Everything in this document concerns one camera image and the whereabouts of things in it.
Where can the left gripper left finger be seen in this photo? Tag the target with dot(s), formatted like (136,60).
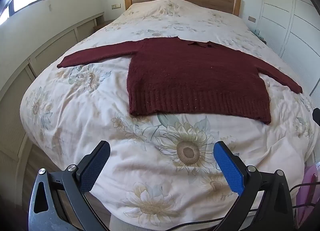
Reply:
(46,209)

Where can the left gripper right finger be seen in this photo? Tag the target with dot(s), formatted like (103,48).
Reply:
(275,208)

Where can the dark red knit sweater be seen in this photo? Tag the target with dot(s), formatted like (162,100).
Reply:
(174,76)

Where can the pink plastic container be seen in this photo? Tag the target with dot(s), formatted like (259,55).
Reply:
(308,194)

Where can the beige radiator cover cabinet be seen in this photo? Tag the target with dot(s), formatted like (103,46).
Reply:
(15,145)

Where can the white sliding wardrobe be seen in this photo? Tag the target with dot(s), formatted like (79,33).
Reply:
(291,29)

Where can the right wooden nightstand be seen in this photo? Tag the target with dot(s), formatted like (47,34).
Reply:
(257,34)

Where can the wooden nightstand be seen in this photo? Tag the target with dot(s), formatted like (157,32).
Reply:
(257,34)
(102,25)

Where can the floral white bed duvet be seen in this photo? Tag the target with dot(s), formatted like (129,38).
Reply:
(161,171)

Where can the left wooden nightstand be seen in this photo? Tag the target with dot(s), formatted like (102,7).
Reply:
(102,25)

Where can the right wall switch plate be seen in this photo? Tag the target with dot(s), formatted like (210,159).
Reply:
(252,19)

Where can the wall switch plate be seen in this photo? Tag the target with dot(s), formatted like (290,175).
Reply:
(116,6)
(252,19)

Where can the left wall switch plate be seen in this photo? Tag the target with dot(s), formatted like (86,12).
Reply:
(116,6)

